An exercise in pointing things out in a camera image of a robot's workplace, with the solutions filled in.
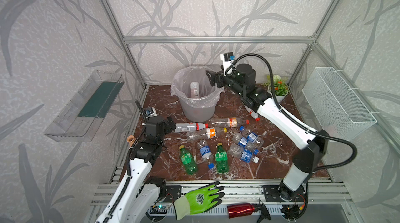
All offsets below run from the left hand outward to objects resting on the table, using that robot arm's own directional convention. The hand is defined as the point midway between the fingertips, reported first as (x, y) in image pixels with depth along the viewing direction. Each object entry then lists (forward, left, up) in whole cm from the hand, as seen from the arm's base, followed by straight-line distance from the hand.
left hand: (166, 115), depth 78 cm
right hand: (+15, -25, +21) cm, 36 cm away
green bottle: (-16, -10, -15) cm, 24 cm away
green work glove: (-35, -17, -19) cm, 43 cm away
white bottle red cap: (+2, -10, -17) cm, 20 cm away
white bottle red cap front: (+23, -12, -7) cm, 28 cm away
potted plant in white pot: (+24, -66, -4) cm, 71 cm away
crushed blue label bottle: (-4, -47, -16) cm, 49 cm away
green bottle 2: (-16, -29, -18) cm, 37 cm away
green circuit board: (-38, +1, -22) cm, 44 cm away
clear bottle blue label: (-12, -20, -16) cm, 28 cm away
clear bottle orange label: (-2, -21, -16) cm, 26 cm away
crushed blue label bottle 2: (-14, -41, -15) cm, 46 cm away
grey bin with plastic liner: (+6, -16, +6) cm, 18 cm away
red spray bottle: (-38, -36, -15) cm, 54 cm away
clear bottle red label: (+8, -28, -21) cm, 36 cm away
